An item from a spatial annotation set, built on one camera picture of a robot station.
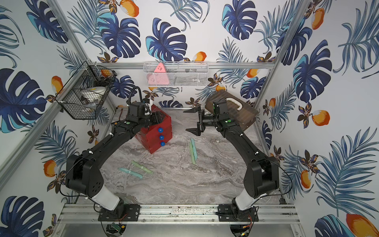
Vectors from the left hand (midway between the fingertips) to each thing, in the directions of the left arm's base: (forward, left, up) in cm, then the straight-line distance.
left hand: (161, 113), depth 84 cm
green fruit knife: (-20, +15, -26) cm, 36 cm away
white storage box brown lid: (+9, -46, -4) cm, 47 cm away
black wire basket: (+5, +46, +6) cm, 47 cm away
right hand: (-9, -14, +7) cm, 18 cm away
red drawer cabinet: (-7, +5, -13) cm, 16 cm away
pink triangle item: (+21, +4, +10) cm, 23 cm away
